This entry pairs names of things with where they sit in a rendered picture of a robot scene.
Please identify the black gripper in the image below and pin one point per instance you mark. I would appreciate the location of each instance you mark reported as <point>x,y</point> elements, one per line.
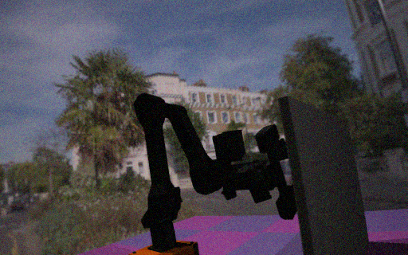
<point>268,142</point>

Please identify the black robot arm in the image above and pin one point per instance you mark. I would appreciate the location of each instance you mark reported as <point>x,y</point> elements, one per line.
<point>207,175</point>

